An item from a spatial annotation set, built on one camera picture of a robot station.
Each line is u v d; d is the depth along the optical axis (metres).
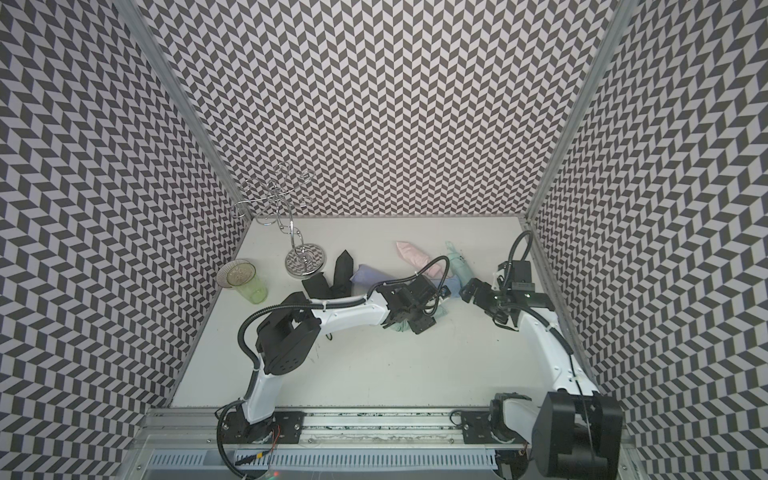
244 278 1.04
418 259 1.01
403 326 0.85
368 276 1.00
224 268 0.98
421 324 0.80
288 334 0.54
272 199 0.83
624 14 0.67
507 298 0.59
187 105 0.88
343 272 0.99
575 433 0.39
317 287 0.98
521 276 0.63
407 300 0.70
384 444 0.72
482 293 0.73
